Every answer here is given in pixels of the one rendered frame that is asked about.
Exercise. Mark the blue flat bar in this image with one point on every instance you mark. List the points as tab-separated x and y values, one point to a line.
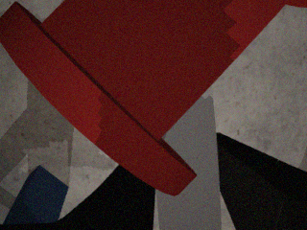
54	203

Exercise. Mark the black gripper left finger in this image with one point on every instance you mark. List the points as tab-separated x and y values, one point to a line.
122	202

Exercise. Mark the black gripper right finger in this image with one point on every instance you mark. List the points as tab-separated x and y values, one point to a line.
260	192

